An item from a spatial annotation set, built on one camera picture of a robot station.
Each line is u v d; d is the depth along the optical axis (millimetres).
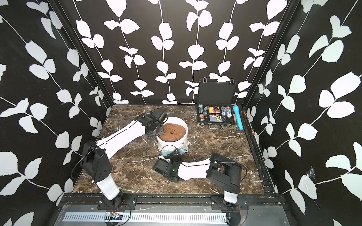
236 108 1143
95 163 450
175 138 860
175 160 747
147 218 701
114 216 702
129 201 736
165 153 821
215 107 1153
